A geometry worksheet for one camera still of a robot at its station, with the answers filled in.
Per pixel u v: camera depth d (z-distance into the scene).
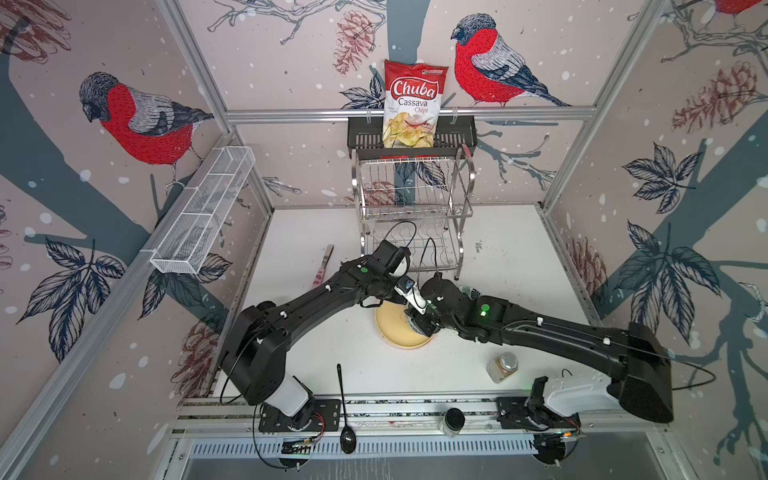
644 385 0.39
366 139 0.95
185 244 0.71
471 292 0.88
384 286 0.62
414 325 0.66
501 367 0.73
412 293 0.63
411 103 0.83
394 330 0.85
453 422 0.65
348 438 0.70
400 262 0.67
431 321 0.65
